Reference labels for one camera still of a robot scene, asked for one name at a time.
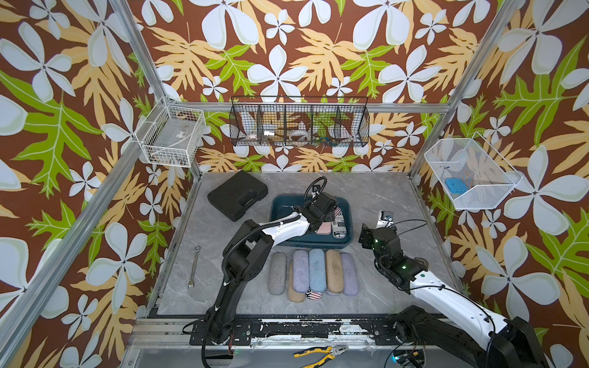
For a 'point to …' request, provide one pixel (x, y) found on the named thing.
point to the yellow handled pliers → (332, 351)
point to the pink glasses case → (325, 228)
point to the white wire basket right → (473, 175)
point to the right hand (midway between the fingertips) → (369, 225)
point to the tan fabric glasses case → (334, 273)
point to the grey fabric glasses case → (278, 273)
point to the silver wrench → (191, 284)
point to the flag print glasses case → (313, 295)
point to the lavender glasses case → (349, 280)
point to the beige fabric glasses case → (294, 296)
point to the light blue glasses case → (317, 270)
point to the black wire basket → (320, 122)
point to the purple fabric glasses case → (301, 271)
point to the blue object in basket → (455, 185)
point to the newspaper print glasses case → (339, 224)
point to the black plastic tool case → (236, 195)
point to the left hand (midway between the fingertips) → (327, 206)
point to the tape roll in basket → (296, 137)
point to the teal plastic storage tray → (281, 206)
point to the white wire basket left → (171, 136)
